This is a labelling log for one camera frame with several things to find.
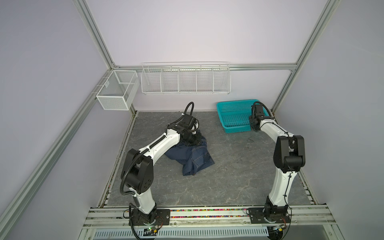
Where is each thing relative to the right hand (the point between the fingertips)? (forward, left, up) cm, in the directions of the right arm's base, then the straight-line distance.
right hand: (253, 120), depth 101 cm
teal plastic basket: (+5, +11, -1) cm, 13 cm away
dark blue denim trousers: (-31, +40, +6) cm, 51 cm away
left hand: (-21, +35, +3) cm, 41 cm away
